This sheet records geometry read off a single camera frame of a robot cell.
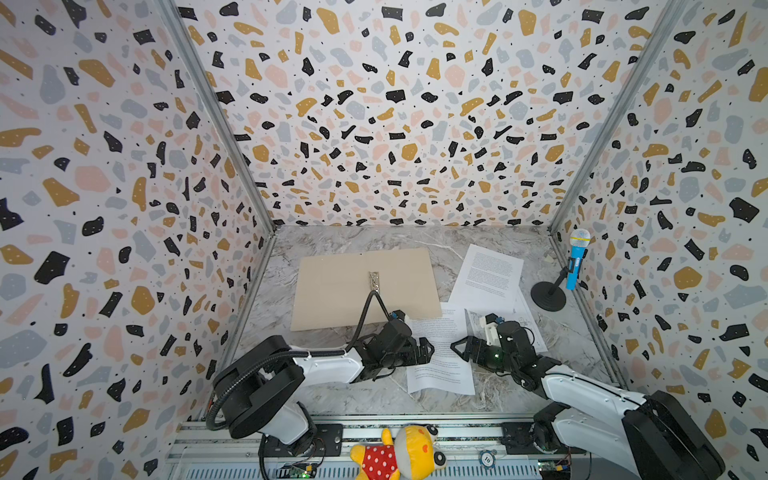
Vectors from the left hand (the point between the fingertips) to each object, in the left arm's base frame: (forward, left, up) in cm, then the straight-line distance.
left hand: (427, 349), depth 83 cm
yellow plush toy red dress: (-25, +5, +3) cm, 26 cm away
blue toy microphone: (+23, -43, +20) cm, 53 cm away
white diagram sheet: (+16, -32, -7) cm, 36 cm away
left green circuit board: (-26, +32, -6) cm, 42 cm away
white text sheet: (-5, -6, -5) cm, 9 cm away
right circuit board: (-27, -29, -6) cm, 41 cm away
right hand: (+1, -8, 0) cm, 8 cm away
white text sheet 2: (+28, -24, -7) cm, 37 cm away
